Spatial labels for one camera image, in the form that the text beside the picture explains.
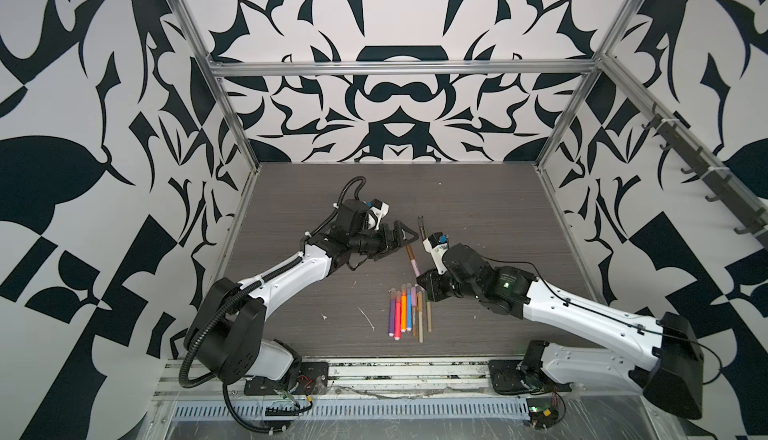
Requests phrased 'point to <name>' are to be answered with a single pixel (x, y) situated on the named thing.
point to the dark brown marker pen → (421, 229)
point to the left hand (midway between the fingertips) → (413, 236)
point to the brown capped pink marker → (411, 255)
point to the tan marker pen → (420, 308)
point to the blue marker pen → (409, 307)
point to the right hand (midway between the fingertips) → (418, 280)
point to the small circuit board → (542, 414)
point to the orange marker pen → (403, 324)
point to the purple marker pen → (392, 307)
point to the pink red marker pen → (398, 316)
